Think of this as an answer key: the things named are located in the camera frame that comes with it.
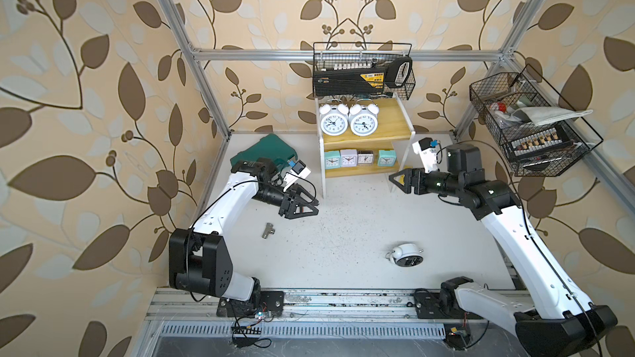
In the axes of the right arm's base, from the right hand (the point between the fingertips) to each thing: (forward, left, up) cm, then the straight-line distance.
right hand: (398, 178), depth 72 cm
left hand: (-8, +25, -4) cm, 26 cm away
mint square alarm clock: (+14, +19, -8) cm, 25 cm away
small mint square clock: (+14, -1, -8) cm, 16 cm away
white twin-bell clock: (-16, -3, -20) cm, 26 cm away
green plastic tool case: (+36, +46, -23) cm, 63 cm away
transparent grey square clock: (+14, +7, -8) cm, 18 cm away
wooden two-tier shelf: (+14, -1, +5) cm, 15 cm away
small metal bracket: (-3, +43, -26) cm, 50 cm away
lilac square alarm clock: (+14, +13, -7) cm, 21 cm away
